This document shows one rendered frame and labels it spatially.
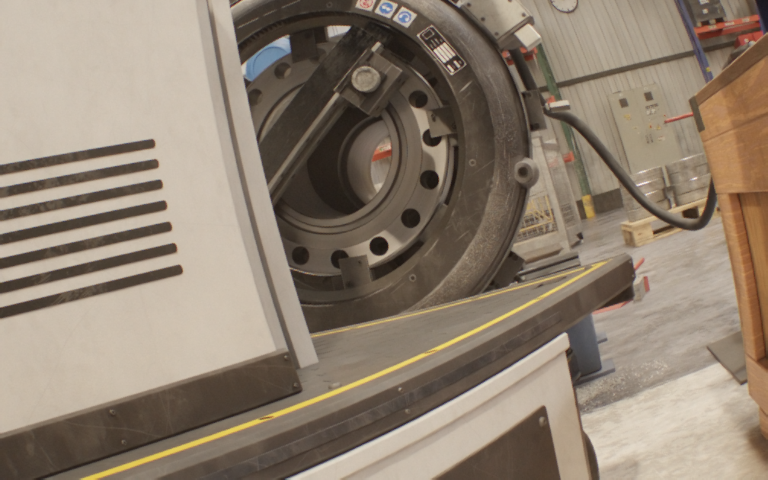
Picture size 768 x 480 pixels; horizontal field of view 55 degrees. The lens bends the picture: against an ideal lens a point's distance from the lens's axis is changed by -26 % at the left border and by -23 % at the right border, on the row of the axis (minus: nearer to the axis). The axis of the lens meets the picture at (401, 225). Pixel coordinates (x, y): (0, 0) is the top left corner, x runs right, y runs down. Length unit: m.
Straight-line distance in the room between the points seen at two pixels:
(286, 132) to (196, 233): 1.14
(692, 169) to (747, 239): 4.73
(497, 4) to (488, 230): 0.42
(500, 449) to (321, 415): 0.18
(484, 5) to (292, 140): 0.43
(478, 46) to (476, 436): 1.13
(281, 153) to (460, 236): 0.34
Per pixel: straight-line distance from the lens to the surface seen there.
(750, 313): 1.07
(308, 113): 1.66
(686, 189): 5.77
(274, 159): 1.68
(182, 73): 0.57
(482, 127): 1.62
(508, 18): 1.68
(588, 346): 1.98
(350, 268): 1.78
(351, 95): 1.60
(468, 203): 1.62
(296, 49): 1.83
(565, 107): 1.75
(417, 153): 1.76
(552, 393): 0.70
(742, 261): 1.06
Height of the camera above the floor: 0.39
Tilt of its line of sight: 1 degrees up
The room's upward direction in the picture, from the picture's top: 16 degrees counter-clockwise
